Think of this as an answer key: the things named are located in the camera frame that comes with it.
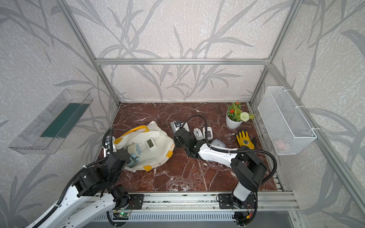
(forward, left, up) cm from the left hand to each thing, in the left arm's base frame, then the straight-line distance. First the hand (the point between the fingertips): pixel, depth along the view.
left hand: (118, 149), depth 71 cm
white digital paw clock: (+21, -50, -17) cm, 57 cm away
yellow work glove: (+15, -73, -17) cm, 76 cm away
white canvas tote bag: (+11, -15, -18) cm, 26 cm away
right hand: (+15, -28, -8) cm, 33 cm away
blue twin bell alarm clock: (+6, -3, -13) cm, 15 cm away
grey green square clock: (+12, -11, -17) cm, 23 cm away
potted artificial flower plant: (+28, -66, -6) cm, 72 cm away
